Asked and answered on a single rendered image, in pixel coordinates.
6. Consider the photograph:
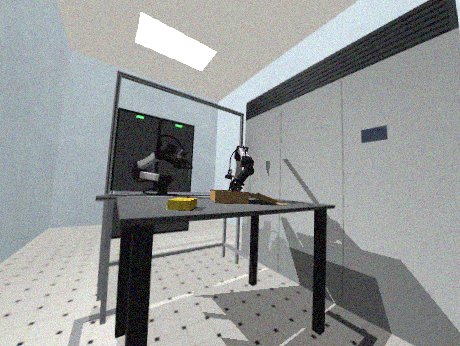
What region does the yellow rectangular block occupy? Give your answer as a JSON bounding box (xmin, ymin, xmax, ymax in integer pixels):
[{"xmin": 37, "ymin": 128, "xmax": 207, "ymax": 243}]
[{"xmin": 167, "ymin": 197, "xmax": 197, "ymax": 211}]

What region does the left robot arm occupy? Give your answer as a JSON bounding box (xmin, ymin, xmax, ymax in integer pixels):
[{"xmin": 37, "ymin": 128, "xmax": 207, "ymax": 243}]
[{"xmin": 225, "ymin": 146, "xmax": 254, "ymax": 183}]

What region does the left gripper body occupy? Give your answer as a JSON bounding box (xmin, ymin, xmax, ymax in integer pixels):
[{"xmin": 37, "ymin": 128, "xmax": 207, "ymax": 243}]
[{"xmin": 228, "ymin": 171, "xmax": 247, "ymax": 186}]

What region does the grey slotted metal crossbar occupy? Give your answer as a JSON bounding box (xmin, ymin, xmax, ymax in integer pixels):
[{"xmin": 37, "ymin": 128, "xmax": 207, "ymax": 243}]
[{"xmin": 95, "ymin": 195, "xmax": 210, "ymax": 201}]

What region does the grey metal frame top bar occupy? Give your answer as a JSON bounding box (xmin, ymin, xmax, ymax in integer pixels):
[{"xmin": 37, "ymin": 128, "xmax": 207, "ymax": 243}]
[{"xmin": 117, "ymin": 71, "xmax": 244, "ymax": 116}]

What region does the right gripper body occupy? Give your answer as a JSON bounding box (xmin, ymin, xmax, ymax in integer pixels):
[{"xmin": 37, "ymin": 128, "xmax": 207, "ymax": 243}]
[{"xmin": 169, "ymin": 149, "xmax": 186, "ymax": 168}]

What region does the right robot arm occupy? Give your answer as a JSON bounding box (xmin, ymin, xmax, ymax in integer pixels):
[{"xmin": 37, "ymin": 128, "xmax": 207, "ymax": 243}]
[{"xmin": 132, "ymin": 143, "xmax": 177, "ymax": 196}]

